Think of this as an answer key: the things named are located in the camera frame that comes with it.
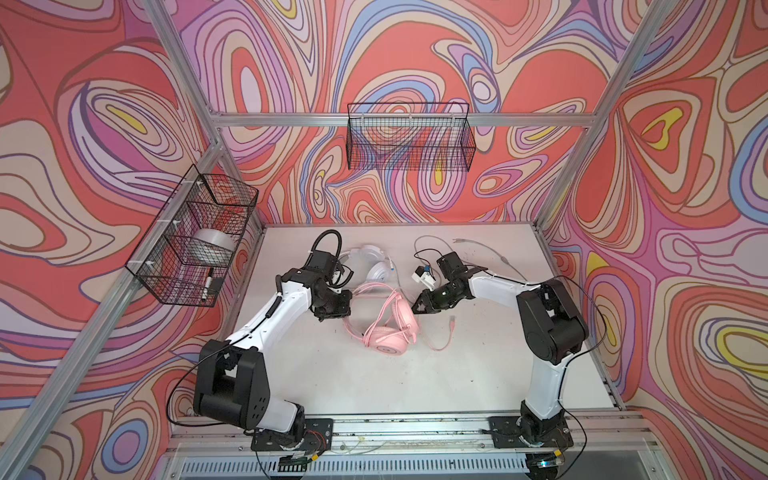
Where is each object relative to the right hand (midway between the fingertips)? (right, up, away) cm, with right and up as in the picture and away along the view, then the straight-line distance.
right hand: (417, 315), depth 91 cm
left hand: (-19, +3, -7) cm, 21 cm away
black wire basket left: (-59, +19, -18) cm, 65 cm away
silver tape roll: (-52, +22, -22) cm, 60 cm away
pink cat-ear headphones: (-6, +1, -19) cm, 20 cm away
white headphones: (-16, +16, +11) cm, 25 cm away
